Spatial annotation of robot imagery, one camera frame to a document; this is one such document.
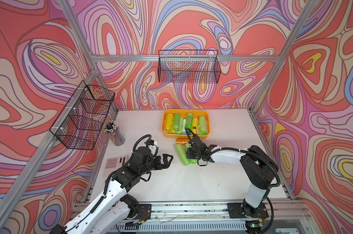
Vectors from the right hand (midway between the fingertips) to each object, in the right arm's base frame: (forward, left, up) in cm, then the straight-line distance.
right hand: (191, 156), depth 93 cm
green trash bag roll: (+27, +8, +8) cm, 29 cm away
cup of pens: (+11, +48, +19) cm, 52 cm away
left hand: (-10, +13, +17) cm, 24 cm away
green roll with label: (+24, 0, +8) cm, 25 cm away
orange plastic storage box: (+34, -7, +6) cm, 35 cm away
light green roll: (+22, +6, +5) cm, 24 cm away
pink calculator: (-4, +49, +3) cm, 49 cm away
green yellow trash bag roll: (+19, -4, +8) cm, 21 cm away
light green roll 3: (0, +6, +3) cm, 7 cm away
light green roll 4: (-5, 0, +3) cm, 6 cm away
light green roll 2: (+18, -9, +9) cm, 22 cm away
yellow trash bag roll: (+22, +14, +9) cm, 27 cm away
